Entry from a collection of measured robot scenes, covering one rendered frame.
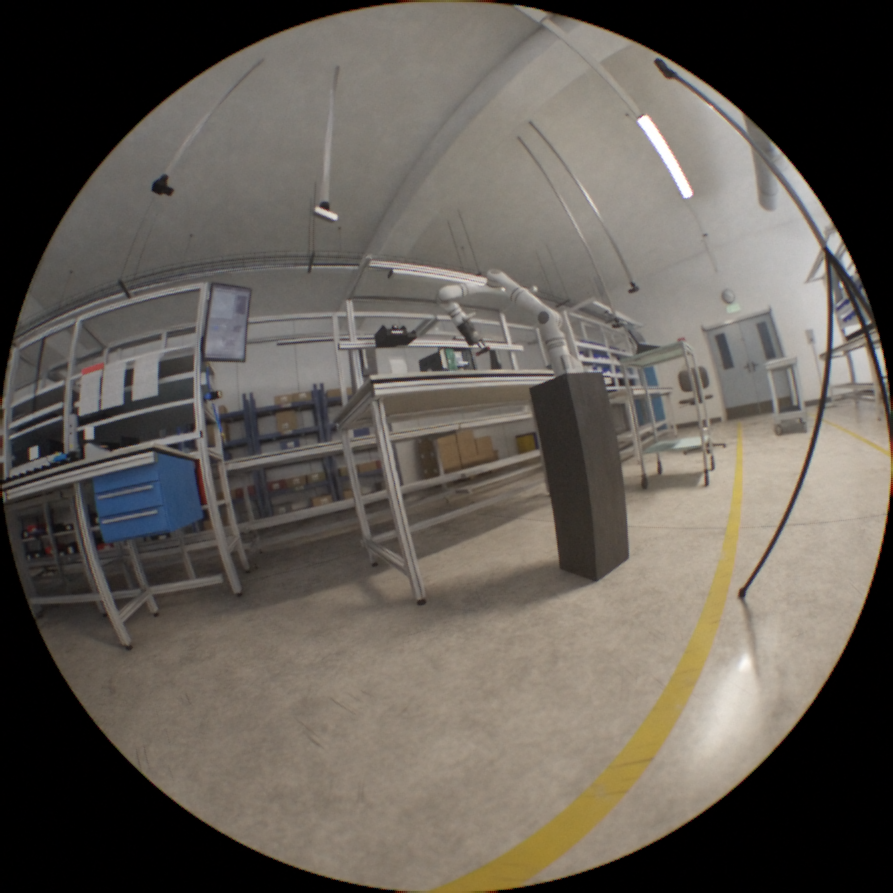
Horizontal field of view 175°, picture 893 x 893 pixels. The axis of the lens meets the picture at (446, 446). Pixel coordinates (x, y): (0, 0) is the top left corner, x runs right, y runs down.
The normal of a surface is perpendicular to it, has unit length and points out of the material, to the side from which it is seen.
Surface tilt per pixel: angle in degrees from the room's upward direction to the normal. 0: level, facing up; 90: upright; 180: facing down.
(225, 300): 101
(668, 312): 90
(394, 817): 0
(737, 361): 90
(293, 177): 180
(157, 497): 90
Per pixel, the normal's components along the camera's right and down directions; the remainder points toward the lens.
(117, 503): 0.51, -0.11
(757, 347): -0.83, 0.17
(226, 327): 0.84, 0.02
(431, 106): 0.20, 0.98
